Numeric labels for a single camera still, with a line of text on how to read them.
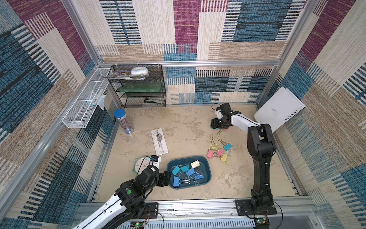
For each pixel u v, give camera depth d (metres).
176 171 0.85
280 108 0.91
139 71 0.89
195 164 0.87
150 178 0.58
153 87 1.06
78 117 0.90
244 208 0.73
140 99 1.19
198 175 0.83
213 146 0.97
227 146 0.97
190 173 0.85
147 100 1.12
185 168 0.85
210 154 0.92
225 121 0.86
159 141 0.99
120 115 0.91
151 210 0.73
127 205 0.51
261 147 0.59
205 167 0.87
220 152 0.92
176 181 0.81
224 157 0.89
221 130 1.05
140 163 0.87
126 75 0.92
